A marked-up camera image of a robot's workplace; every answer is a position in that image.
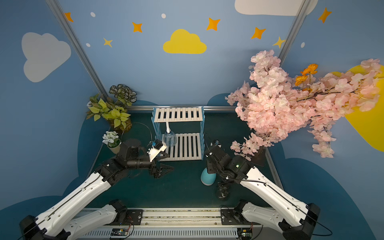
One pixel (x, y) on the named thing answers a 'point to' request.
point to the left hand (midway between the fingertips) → (170, 159)
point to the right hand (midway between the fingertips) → (213, 160)
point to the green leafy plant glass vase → (113, 108)
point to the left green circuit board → (119, 231)
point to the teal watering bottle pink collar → (207, 179)
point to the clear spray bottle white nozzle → (170, 138)
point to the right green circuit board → (244, 233)
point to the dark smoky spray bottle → (223, 190)
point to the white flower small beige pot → (111, 139)
